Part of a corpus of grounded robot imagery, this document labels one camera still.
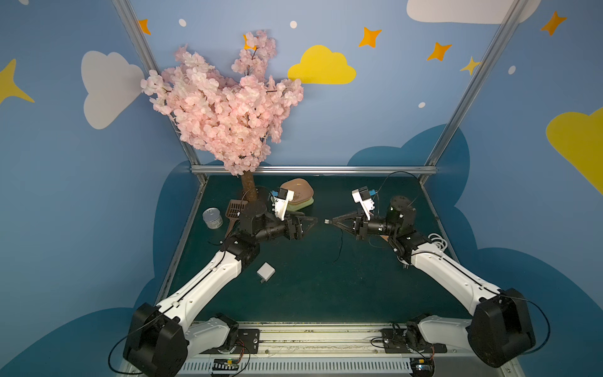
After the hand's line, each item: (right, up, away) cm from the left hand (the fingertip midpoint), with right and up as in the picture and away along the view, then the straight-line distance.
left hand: (310, 214), depth 72 cm
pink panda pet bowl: (-2, +8, +38) cm, 39 cm away
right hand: (+8, -2, -1) cm, 9 cm away
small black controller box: (+36, -49, +1) cm, 60 cm away
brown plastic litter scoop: (-33, 0, +30) cm, 44 cm away
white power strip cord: (+55, -13, +25) cm, 62 cm away
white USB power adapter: (-17, -23, +16) cm, 33 cm away
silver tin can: (-41, -3, +27) cm, 49 cm away
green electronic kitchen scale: (-7, +1, +36) cm, 37 cm away
